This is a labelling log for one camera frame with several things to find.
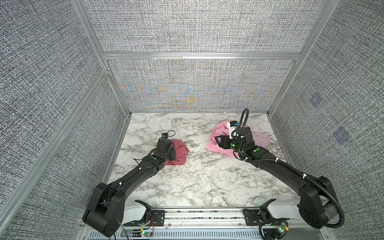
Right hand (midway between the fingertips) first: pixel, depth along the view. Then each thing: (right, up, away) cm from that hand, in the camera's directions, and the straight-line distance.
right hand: (219, 136), depth 84 cm
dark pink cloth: (-21, -10, +7) cm, 25 cm away
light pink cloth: (+5, +4, +13) cm, 14 cm away
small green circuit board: (-36, -44, -15) cm, 59 cm away
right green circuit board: (+26, -41, -15) cm, 51 cm away
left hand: (-27, -8, +4) cm, 28 cm away
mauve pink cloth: (+31, -2, +16) cm, 35 cm away
